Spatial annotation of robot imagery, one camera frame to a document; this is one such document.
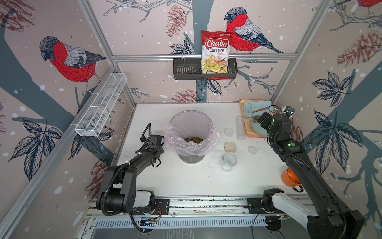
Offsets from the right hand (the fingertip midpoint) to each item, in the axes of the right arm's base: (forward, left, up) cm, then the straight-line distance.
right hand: (269, 115), depth 76 cm
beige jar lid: (-4, +16, -29) cm, 33 cm away
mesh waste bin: (-16, +41, -22) cm, 49 cm away
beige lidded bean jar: (-14, +18, -27) cm, 36 cm away
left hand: (-7, +63, -25) cm, 68 cm away
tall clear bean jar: (+11, +7, -29) cm, 31 cm away
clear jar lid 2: (-4, +1, -31) cm, 31 cm away
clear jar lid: (+10, +15, -32) cm, 36 cm away
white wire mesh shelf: (+4, +90, +3) cm, 90 cm away
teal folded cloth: (+29, -5, -25) cm, 38 cm away
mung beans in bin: (0, +41, -27) cm, 49 cm away
